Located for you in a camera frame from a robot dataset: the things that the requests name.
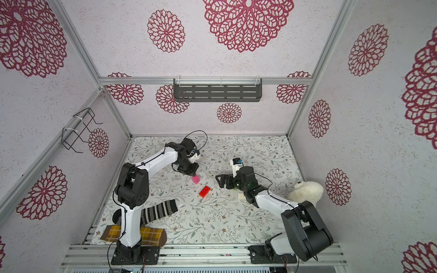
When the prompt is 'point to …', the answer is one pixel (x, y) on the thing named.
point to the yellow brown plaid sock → (149, 236)
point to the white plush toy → (306, 191)
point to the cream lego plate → (241, 196)
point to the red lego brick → (205, 191)
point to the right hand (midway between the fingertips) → (222, 174)
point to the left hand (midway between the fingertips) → (194, 174)
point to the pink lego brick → (196, 179)
